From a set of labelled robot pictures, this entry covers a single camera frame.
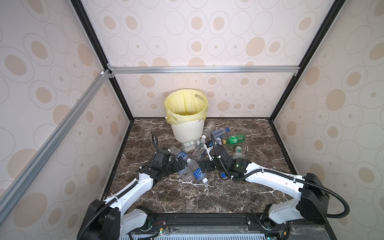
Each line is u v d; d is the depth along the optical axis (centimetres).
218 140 103
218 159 58
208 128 113
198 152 96
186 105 106
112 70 90
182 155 92
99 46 80
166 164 68
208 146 71
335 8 69
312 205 40
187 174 85
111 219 39
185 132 93
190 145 97
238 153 98
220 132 105
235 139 101
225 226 73
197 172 85
